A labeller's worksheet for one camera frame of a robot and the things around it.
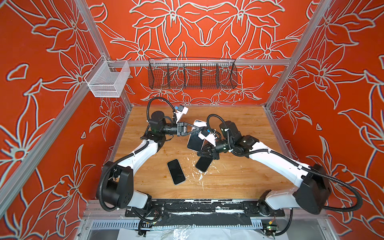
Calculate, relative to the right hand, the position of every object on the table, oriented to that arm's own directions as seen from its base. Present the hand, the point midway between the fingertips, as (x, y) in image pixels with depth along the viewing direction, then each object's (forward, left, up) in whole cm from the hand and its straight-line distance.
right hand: (197, 152), depth 70 cm
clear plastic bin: (+48, +57, +10) cm, 75 cm away
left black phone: (-2, +12, -21) cm, 24 cm away
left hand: (+6, 0, +9) cm, 11 cm away
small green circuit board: (-28, -35, -22) cm, 50 cm away
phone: (+3, +1, +5) cm, 5 cm away
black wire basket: (+53, +1, +9) cm, 54 cm away
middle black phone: (+3, -4, -20) cm, 20 cm away
